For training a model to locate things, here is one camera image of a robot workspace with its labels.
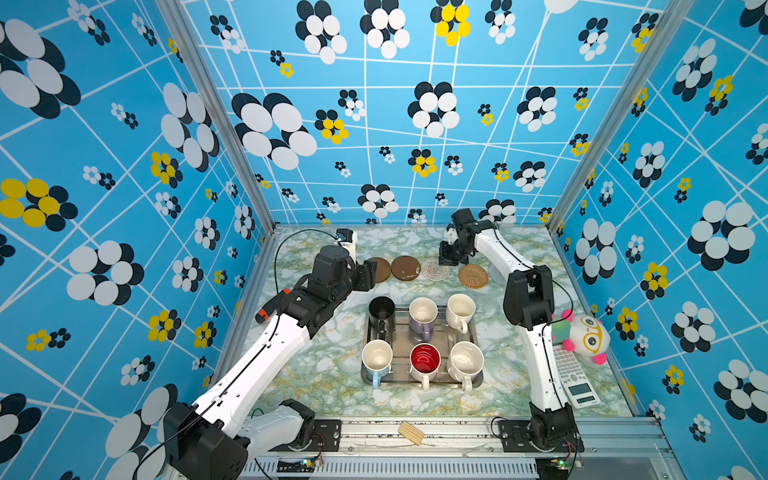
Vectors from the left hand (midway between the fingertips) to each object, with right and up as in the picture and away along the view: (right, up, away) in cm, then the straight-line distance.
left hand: (369, 261), depth 76 cm
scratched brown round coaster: (+11, -3, +30) cm, 32 cm away
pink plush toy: (+61, -22, +7) cm, 65 cm away
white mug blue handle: (+2, -28, +10) cm, 30 cm away
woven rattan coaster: (+35, -6, +29) cm, 46 cm away
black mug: (+3, -17, +17) cm, 24 cm away
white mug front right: (+27, -29, +9) cm, 40 cm away
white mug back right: (+27, -15, +16) cm, 35 cm away
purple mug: (+16, -18, +20) cm, 31 cm away
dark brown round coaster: (+3, -4, +33) cm, 33 cm away
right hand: (+24, -1, +29) cm, 38 cm away
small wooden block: (+11, -43, -2) cm, 44 cm away
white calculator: (+57, -33, +5) cm, 66 cm away
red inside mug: (+15, -28, +9) cm, 34 cm away
